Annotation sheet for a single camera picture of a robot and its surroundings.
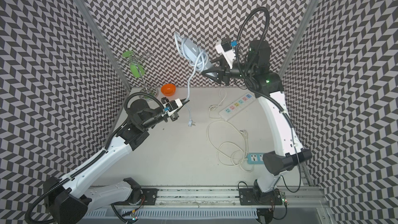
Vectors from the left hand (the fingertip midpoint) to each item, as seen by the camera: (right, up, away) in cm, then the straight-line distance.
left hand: (186, 99), depth 66 cm
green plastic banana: (-42, +22, +40) cm, 62 cm away
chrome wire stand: (-39, +28, +39) cm, 62 cm away
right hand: (+9, +10, -10) cm, 17 cm away
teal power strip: (+35, -32, +17) cm, 50 cm away
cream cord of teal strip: (+24, -27, +26) cm, 44 cm away
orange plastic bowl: (-20, +7, +49) cm, 54 cm away
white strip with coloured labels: (+29, -5, +39) cm, 49 cm away
